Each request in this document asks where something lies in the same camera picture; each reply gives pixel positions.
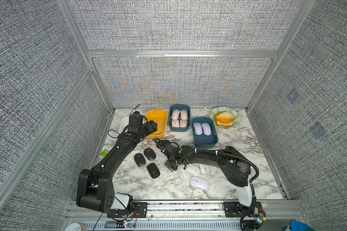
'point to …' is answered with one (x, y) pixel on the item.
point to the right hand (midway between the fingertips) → (172, 156)
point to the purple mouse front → (206, 129)
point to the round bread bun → (224, 117)
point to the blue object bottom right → (298, 225)
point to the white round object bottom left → (73, 226)
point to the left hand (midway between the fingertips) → (155, 124)
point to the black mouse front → (153, 171)
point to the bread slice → (224, 124)
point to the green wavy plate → (236, 120)
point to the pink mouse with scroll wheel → (184, 114)
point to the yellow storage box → (160, 117)
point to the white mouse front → (199, 182)
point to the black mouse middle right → (149, 154)
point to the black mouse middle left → (140, 160)
